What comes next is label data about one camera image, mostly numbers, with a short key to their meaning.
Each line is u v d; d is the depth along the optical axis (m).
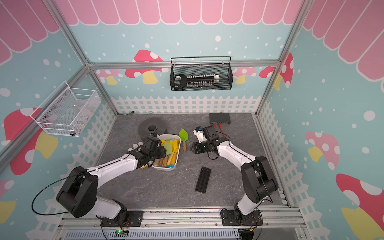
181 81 0.90
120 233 0.73
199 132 0.81
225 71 0.95
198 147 0.78
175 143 0.98
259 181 0.45
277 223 0.73
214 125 1.12
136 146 1.02
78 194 0.43
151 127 1.06
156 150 0.79
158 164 0.89
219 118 1.19
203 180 0.85
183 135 1.07
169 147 0.97
